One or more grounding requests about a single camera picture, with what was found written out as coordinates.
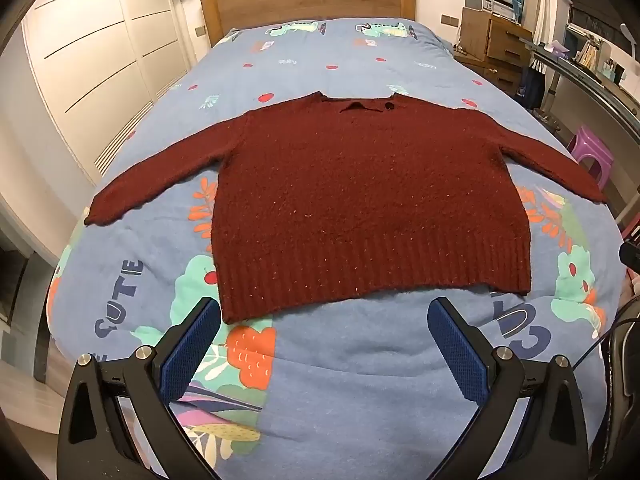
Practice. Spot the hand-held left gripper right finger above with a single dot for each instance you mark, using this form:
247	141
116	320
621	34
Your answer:
457	350

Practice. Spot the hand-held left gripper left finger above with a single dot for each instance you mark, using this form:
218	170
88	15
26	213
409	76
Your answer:
192	350

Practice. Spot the dark red knitted sweater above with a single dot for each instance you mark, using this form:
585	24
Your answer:
360	200

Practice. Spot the purple plastic stool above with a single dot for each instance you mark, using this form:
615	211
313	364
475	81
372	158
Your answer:
592	152

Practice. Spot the blue printed blanket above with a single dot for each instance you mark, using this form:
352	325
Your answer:
350	375

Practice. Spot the long desk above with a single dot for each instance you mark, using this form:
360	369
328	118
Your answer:
595	90

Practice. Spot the dark bag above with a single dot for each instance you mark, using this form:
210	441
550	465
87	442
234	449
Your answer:
532	85

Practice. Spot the white desk lamp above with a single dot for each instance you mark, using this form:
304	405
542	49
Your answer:
630	35

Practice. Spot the wooden dresser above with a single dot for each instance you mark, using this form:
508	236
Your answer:
495	40

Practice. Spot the white printer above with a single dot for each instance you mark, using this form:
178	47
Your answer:
490	0

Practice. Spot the white wardrobe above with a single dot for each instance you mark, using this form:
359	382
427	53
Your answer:
90	60

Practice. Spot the wooden headboard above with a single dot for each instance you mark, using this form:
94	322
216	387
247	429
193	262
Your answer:
300	2

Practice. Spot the wall socket plate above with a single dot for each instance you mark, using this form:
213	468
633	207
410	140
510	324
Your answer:
449	20

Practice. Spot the wall switch beside headboard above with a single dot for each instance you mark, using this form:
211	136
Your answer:
201	30

